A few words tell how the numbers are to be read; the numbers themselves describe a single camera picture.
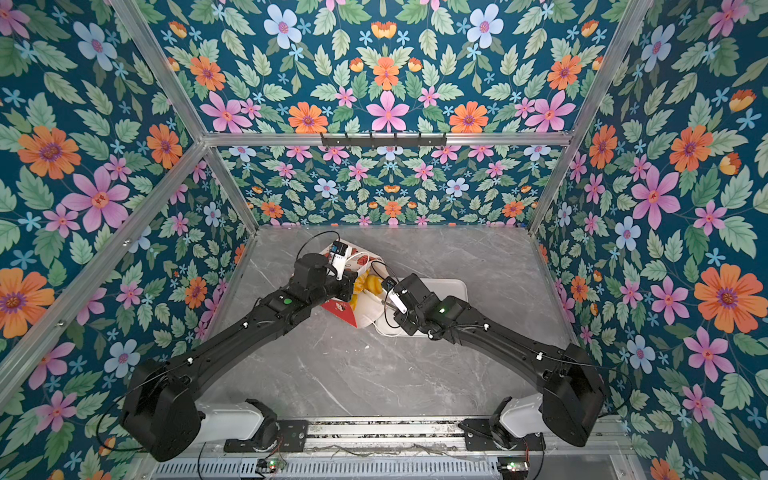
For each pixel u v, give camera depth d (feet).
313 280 1.99
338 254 2.30
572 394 1.33
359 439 2.46
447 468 2.50
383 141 3.05
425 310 1.95
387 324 2.22
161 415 1.32
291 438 2.41
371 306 3.13
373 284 3.06
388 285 2.31
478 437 2.37
